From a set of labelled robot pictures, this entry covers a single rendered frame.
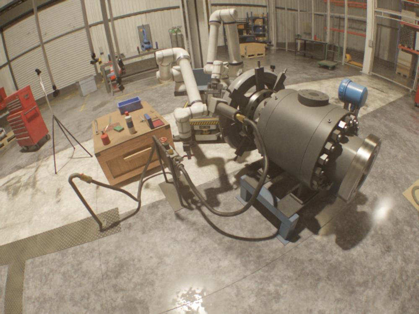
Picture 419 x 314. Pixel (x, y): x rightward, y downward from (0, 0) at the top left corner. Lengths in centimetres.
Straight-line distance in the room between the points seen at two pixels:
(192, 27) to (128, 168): 170
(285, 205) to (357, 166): 58
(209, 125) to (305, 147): 141
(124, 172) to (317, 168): 176
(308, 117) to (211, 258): 112
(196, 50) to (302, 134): 166
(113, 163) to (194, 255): 119
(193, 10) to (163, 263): 245
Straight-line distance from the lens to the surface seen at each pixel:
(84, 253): 187
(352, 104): 143
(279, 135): 126
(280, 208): 139
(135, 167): 214
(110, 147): 196
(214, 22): 203
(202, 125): 234
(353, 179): 114
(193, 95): 147
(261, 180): 114
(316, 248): 160
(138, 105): 261
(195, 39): 242
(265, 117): 135
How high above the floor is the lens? 133
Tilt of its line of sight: 37 degrees down
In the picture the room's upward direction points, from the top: 7 degrees counter-clockwise
